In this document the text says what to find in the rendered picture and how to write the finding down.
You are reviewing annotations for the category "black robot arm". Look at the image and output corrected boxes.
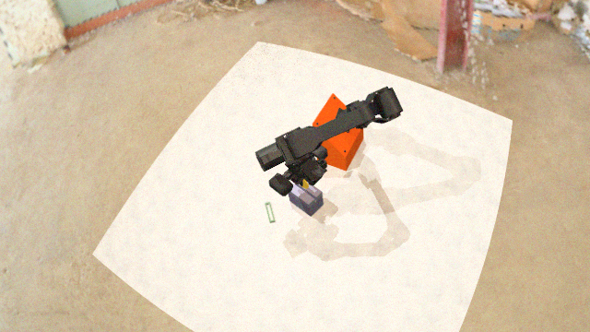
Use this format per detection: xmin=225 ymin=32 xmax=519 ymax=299
xmin=254 ymin=87 xmax=403 ymax=185

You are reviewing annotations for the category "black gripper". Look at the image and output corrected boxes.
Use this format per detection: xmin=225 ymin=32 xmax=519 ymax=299
xmin=268 ymin=145 xmax=328 ymax=196

